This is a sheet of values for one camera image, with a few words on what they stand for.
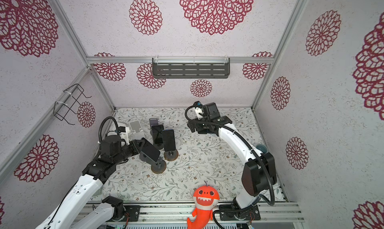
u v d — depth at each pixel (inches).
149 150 32.8
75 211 16.7
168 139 34.1
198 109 29.4
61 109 28.7
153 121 38.9
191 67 37.6
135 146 25.6
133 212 29.0
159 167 32.7
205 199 27.6
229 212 29.2
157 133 40.6
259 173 17.2
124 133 26.5
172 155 37.2
